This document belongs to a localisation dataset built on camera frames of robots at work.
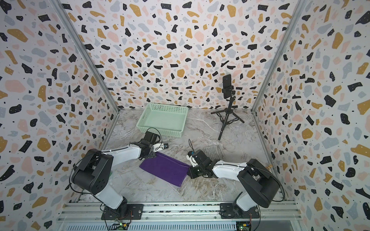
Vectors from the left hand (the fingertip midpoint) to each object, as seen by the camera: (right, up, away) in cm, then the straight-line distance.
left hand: (150, 144), depth 96 cm
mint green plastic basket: (+9, +17, +20) cm, 28 cm away
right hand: (+25, -16, -10) cm, 31 cm away
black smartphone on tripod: (+50, +39, -3) cm, 64 cm away
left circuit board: (-9, -37, -24) cm, 45 cm away
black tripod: (+53, +19, +4) cm, 56 cm away
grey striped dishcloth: (+43, -5, -1) cm, 43 cm away
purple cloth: (+11, -14, -5) cm, 19 cm away
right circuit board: (+54, -37, -24) cm, 69 cm away
